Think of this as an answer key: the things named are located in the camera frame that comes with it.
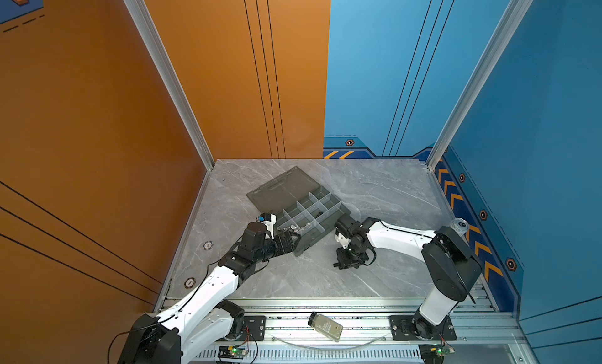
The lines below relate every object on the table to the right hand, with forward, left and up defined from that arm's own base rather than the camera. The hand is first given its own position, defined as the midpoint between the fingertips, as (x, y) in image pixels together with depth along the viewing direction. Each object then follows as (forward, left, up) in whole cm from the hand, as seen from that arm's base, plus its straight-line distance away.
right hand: (341, 267), depth 86 cm
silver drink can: (+9, -42, +13) cm, 45 cm away
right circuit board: (-26, -26, -1) cm, 37 cm away
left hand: (+6, +17, +11) cm, 21 cm away
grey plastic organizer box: (+24, +15, +6) cm, 29 cm away
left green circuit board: (-26, +35, -1) cm, 43 cm away
